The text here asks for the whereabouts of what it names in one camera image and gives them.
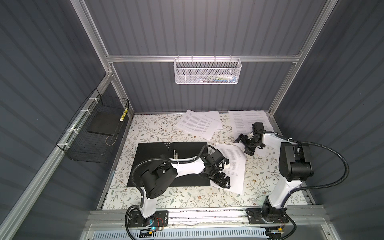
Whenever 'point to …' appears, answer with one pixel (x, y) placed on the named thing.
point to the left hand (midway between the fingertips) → (224, 183)
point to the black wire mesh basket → (90, 136)
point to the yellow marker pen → (124, 115)
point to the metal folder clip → (175, 156)
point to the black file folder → (173, 150)
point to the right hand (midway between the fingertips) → (240, 146)
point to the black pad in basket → (106, 123)
